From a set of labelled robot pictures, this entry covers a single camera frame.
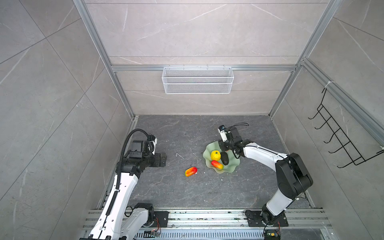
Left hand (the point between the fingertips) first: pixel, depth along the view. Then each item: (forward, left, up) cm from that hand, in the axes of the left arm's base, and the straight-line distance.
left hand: (157, 153), depth 77 cm
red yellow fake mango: (0, -34, -15) cm, 37 cm away
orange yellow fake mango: (-4, -17, -16) cm, 24 cm away
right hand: (+14, -38, -10) cm, 42 cm away
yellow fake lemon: (+4, -33, -12) cm, 36 cm away
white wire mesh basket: (+50, -22, +11) cm, 56 cm away
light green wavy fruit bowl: (+2, -45, -16) cm, 48 cm away
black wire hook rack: (-14, -84, +17) cm, 87 cm away
